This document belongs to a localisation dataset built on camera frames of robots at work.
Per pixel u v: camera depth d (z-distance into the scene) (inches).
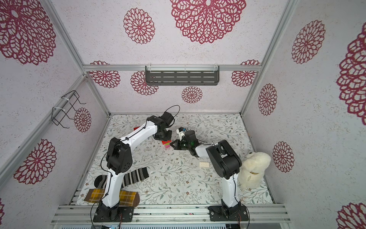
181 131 35.4
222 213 26.5
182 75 36.5
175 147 34.3
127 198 31.2
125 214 29.0
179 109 35.3
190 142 31.4
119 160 21.9
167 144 37.9
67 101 30.7
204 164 35.4
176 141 33.7
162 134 31.6
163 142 37.3
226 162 20.6
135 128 43.2
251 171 28.6
